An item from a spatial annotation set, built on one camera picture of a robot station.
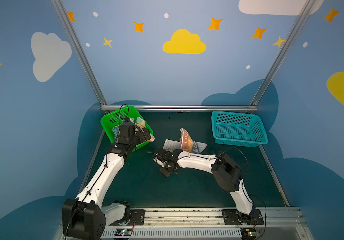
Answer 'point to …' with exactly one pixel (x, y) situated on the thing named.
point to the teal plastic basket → (237, 128)
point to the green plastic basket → (111, 122)
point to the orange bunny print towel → (152, 139)
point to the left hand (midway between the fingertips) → (144, 132)
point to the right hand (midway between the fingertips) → (166, 169)
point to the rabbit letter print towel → (186, 143)
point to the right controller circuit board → (248, 232)
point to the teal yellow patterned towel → (138, 121)
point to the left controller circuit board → (126, 232)
